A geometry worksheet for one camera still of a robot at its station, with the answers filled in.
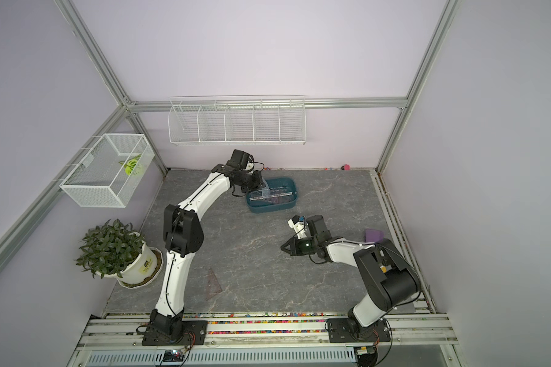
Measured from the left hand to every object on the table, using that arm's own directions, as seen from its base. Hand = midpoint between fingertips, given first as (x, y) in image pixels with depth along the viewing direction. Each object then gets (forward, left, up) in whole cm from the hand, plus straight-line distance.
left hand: (268, 184), depth 97 cm
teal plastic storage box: (-3, +4, -12) cm, 13 cm away
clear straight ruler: (+3, 0, -13) cm, 13 cm away
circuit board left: (-56, +32, -15) cm, 67 cm away
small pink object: (+22, -43, -14) cm, 51 cm away
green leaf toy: (-1, +48, +17) cm, 51 cm away
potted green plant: (-28, +50, +5) cm, 58 cm away
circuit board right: (-61, -29, -16) cm, 69 cm away
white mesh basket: (-3, +57, +13) cm, 59 cm away
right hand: (-25, -4, -9) cm, 27 cm away
